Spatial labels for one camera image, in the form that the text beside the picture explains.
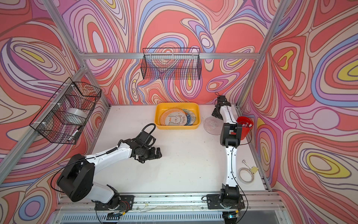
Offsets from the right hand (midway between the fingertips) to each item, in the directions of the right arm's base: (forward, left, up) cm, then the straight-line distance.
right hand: (220, 118), depth 111 cm
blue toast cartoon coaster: (-2, +26, +3) cm, 26 cm away
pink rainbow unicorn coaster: (-7, +7, 0) cm, 10 cm away
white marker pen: (-29, +89, +27) cm, 98 cm away
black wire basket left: (-23, +95, +32) cm, 103 cm away
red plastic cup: (-15, -13, +11) cm, 23 cm away
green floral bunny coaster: (+2, +22, +2) cm, 23 cm away
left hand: (-34, +48, +5) cm, 59 cm away
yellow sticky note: (-42, -11, 0) cm, 43 cm away
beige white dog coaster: (-2, +36, +4) cm, 37 cm away
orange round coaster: (+4, +46, +3) cm, 47 cm away
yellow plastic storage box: (+11, +49, +5) cm, 50 cm away
